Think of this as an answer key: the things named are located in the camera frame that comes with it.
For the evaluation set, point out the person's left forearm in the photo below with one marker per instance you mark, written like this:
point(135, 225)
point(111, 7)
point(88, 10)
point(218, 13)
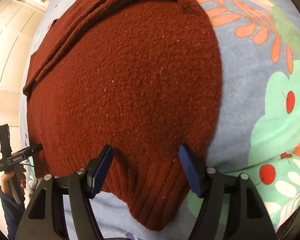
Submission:
point(12, 217)

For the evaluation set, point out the dark red knitted sweater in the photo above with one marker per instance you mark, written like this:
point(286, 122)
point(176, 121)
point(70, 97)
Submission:
point(130, 92)

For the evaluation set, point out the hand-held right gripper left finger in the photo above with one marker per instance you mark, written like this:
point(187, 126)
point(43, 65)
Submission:
point(101, 171)

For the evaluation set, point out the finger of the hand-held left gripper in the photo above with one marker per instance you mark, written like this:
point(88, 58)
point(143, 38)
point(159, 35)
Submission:
point(37, 148)

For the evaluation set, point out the person's left hand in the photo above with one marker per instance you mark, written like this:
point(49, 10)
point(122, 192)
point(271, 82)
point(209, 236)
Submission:
point(5, 182)

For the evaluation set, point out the white wardrobe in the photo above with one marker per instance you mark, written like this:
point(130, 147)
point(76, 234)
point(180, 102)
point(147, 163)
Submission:
point(7, 55)

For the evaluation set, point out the blue printed bed sheet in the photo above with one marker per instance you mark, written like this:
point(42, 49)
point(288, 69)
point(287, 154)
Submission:
point(260, 85)

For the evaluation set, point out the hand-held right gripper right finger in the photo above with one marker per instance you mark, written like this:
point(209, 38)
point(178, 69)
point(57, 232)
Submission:
point(190, 170)

